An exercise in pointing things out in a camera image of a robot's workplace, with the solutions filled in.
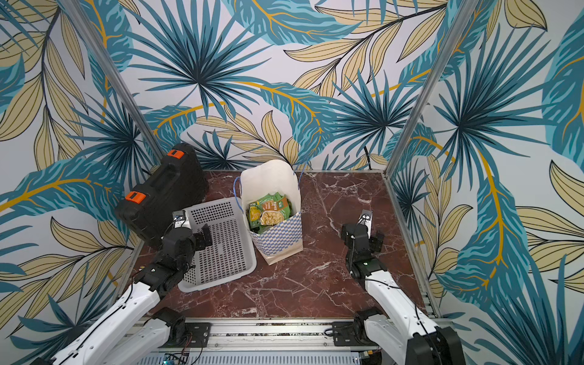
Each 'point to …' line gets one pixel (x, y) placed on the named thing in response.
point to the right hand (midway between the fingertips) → (365, 227)
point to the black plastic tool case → (179, 181)
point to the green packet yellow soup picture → (269, 217)
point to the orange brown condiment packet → (255, 215)
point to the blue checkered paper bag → (262, 178)
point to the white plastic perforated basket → (232, 253)
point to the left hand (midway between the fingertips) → (195, 230)
